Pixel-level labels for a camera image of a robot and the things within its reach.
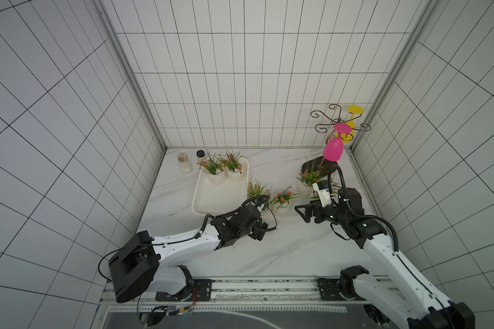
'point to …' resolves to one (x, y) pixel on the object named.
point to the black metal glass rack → (323, 127)
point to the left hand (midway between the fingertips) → (253, 223)
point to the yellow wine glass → (353, 110)
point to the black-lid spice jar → (201, 153)
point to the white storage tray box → (211, 199)
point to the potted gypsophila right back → (311, 175)
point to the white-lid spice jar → (185, 164)
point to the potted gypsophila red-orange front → (234, 168)
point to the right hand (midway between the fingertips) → (304, 200)
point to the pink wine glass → (333, 147)
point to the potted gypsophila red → (214, 167)
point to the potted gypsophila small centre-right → (280, 206)
